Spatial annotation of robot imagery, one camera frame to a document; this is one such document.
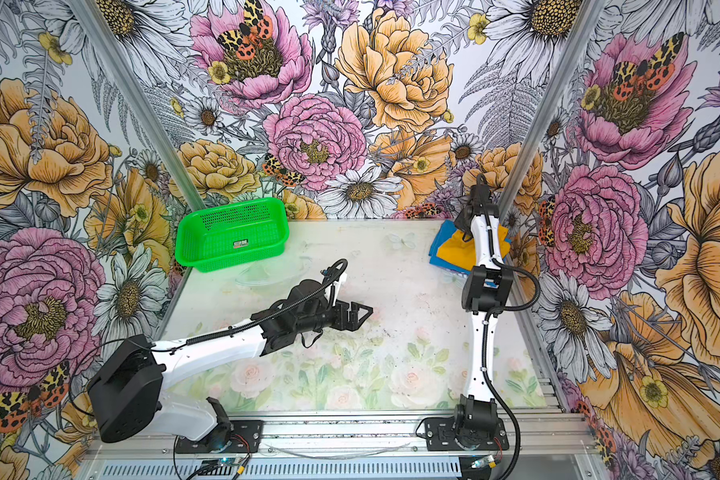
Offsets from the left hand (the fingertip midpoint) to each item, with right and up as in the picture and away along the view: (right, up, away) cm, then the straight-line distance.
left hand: (358, 315), depth 80 cm
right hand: (+37, +24, +28) cm, 53 cm away
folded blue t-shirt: (+33, +26, +38) cm, 57 cm away
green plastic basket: (-50, +23, +38) cm, 67 cm away
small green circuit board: (-30, -32, -9) cm, 45 cm away
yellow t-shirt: (+34, +16, +21) cm, 43 cm away
